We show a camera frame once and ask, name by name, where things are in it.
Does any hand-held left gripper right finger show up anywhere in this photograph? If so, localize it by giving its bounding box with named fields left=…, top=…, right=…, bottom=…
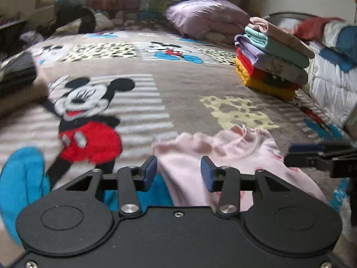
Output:
left=201, top=156, right=291, bottom=218

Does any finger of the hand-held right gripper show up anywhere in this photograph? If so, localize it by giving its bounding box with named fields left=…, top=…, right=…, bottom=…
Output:
left=290, top=142, right=353, bottom=153
left=284, top=151, right=335, bottom=171

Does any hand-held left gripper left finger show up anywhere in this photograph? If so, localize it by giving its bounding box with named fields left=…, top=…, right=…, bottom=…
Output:
left=65, top=155, right=158, bottom=218

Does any pink printed shirt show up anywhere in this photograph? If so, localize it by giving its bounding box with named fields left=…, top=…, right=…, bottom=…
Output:
left=153, top=125, right=330, bottom=215

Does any white quilted duvet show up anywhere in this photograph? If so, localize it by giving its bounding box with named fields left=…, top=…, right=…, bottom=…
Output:
left=305, top=22, right=357, bottom=130

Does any yellow folded garment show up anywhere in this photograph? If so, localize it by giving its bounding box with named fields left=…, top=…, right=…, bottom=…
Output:
left=235, top=59, right=297, bottom=101

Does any lavender folded garment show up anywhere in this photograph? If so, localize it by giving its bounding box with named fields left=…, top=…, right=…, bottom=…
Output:
left=234, top=34, right=309, bottom=86

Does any cartoon printed blanket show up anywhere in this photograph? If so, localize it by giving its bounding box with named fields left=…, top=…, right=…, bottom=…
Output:
left=0, top=29, right=357, bottom=252

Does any red folded garment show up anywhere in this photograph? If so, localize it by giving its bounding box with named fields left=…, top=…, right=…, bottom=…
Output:
left=236, top=48, right=300, bottom=90

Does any mint green folded garment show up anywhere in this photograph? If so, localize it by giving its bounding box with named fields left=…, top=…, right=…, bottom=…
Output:
left=245, top=26, right=310, bottom=68

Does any pink folded garment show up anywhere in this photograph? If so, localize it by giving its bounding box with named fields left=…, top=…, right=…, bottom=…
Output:
left=249, top=17, right=315, bottom=59

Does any beige folded garment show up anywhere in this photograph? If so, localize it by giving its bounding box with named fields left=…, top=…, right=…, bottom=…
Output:
left=0, top=77, right=49, bottom=116

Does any purple pillow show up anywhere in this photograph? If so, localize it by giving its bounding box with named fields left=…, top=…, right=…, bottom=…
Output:
left=166, top=0, right=251, bottom=44

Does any cream cloth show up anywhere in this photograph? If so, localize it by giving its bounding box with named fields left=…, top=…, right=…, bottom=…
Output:
left=60, top=13, right=115, bottom=34

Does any dark striped folded garment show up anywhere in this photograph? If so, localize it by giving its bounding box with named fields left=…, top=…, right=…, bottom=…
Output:
left=0, top=52, right=38, bottom=97

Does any colourful alphabet headboard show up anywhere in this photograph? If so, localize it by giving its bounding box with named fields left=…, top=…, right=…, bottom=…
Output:
left=54, top=0, right=201, bottom=32

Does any black garment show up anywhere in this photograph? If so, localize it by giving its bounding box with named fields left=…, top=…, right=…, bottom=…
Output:
left=37, top=5, right=97, bottom=37

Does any grey cloth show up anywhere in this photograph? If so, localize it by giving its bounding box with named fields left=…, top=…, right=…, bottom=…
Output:
left=20, top=31, right=45, bottom=44

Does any dark desk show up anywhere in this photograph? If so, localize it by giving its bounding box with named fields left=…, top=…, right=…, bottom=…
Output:
left=0, top=19, right=28, bottom=59

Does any metal bed frame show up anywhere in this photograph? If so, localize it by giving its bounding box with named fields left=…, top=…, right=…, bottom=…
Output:
left=262, top=12, right=318, bottom=24

